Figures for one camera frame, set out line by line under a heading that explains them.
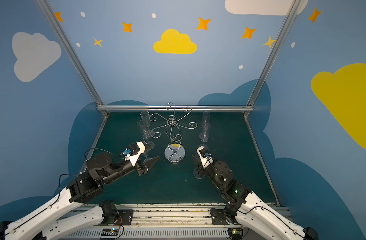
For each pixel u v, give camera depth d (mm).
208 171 621
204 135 923
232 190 537
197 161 642
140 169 507
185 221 735
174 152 977
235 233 733
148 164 522
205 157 593
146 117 949
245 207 504
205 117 915
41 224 414
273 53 858
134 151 453
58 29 752
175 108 782
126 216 753
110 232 722
